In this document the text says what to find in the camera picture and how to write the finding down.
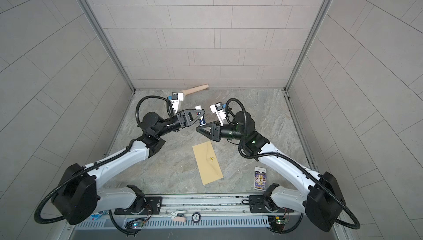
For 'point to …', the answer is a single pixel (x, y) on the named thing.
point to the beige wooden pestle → (192, 90)
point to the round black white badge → (196, 217)
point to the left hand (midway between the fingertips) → (206, 116)
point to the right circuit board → (277, 222)
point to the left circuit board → (135, 224)
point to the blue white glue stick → (202, 120)
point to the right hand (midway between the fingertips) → (199, 134)
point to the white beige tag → (179, 216)
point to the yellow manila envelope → (207, 162)
